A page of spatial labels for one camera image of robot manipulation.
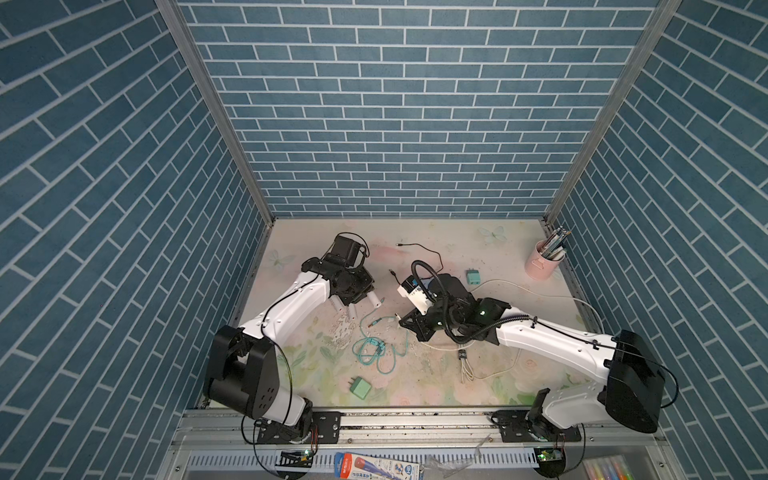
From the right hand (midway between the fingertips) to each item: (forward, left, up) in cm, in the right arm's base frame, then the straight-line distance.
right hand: (404, 323), depth 76 cm
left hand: (+11, +7, -1) cm, 13 cm away
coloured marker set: (-25, -49, -14) cm, 57 cm away
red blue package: (-30, +10, -14) cm, 34 cm away
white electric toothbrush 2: (+3, +18, +3) cm, 18 cm away
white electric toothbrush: (+7, +9, -1) cm, 12 cm away
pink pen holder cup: (+27, -43, -7) cm, 51 cm away
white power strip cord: (+23, -48, -16) cm, 56 cm away
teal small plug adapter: (+26, -23, -14) cm, 38 cm away
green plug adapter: (-13, +11, -13) cm, 21 cm away
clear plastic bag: (-28, -13, -15) cm, 35 cm away
